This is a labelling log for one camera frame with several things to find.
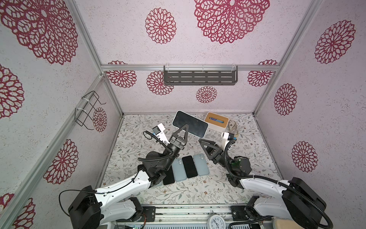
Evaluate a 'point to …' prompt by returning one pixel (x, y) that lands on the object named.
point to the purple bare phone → (169, 178)
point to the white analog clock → (216, 222)
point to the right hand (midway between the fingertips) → (202, 143)
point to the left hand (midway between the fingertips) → (189, 127)
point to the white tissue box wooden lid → (217, 119)
